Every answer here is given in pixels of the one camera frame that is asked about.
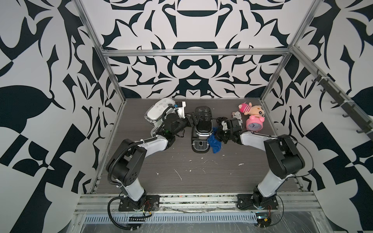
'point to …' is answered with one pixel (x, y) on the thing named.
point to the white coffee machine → (154, 115)
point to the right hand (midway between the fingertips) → (209, 132)
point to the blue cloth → (213, 142)
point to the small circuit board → (263, 220)
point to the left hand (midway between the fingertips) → (198, 111)
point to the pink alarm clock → (255, 124)
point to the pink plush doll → (248, 109)
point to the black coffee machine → (201, 132)
